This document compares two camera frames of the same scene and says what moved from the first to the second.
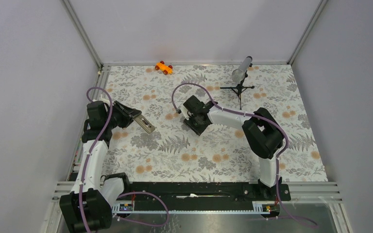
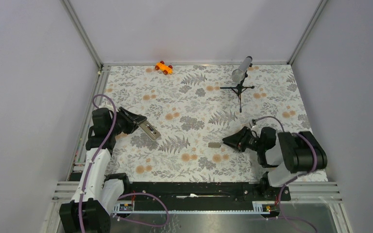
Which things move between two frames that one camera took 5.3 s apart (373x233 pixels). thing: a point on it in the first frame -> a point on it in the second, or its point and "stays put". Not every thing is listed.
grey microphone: (238, 75) stays put
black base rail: (202, 196) stays put
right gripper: (198, 130) -> (234, 140)
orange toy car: (161, 66) stays put
